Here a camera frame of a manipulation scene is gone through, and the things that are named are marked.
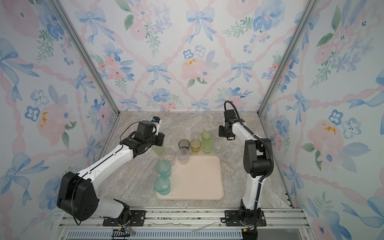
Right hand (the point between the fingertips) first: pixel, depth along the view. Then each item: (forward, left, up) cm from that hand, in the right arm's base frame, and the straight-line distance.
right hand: (223, 132), depth 100 cm
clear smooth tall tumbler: (-15, +26, -5) cm, 31 cm away
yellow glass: (-7, +18, -5) cm, 20 cm away
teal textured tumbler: (-24, +37, -3) cm, 44 cm away
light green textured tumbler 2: (-8, +10, -5) cm, 14 cm away
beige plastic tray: (-28, +14, -10) cm, 33 cm away
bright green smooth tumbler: (-1, +11, -4) cm, 12 cm away
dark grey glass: (-8, +26, -2) cm, 27 cm away
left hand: (-10, +37, +12) cm, 40 cm away
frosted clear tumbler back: (-9, +3, -2) cm, 10 cm away
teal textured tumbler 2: (-34, +37, -5) cm, 50 cm away
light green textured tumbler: (-11, +43, -5) cm, 44 cm away
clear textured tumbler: (-16, +35, -3) cm, 38 cm away
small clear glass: (+1, +18, -5) cm, 19 cm away
